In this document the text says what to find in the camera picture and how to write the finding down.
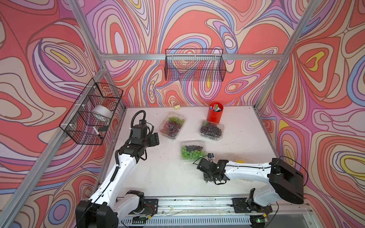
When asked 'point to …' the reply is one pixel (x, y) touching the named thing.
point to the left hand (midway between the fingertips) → (153, 136)
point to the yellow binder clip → (176, 107)
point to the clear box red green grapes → (172, 125)
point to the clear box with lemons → (236, 158)
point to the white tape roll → (102, 110)
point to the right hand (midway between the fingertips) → (210, 179)
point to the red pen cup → (214, 113)
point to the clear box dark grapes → (211, 130)
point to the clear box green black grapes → (191, 150)
